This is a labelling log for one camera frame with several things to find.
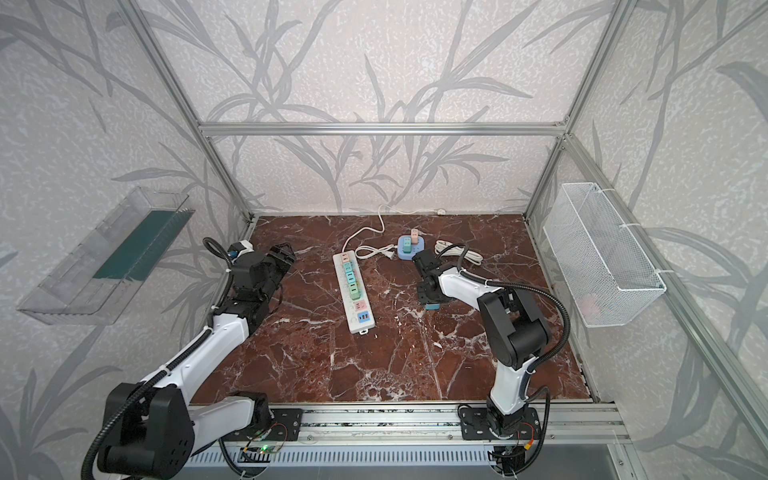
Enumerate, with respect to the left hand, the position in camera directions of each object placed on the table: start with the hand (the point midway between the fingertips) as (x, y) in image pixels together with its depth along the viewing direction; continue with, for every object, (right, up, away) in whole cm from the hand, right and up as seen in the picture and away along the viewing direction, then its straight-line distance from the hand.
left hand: (290, 239), depth 83 cm
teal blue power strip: (+41, -21, +10) cm, 47 cm away
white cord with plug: (+24, -4, +25) cm, 35 cm away
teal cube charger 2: (+15, -12, +10) cm, 22 cm away
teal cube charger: (+14, -9, +13) cm, 21 cm away
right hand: (+41, -16, +14) cm, 46 cm away
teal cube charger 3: (+33, -2, +19) cm, 39 cm away
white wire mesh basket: (+74, -8, -22) cm, 78 cm away
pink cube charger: (+36, +1, +22) cm, 42 cm away
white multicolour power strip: (+18, -23, +8) cm, 30 cm away
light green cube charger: (+17, -16, +8) cm, 24 cm away
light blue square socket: (+36, -3, +22) cm, 42 cm away
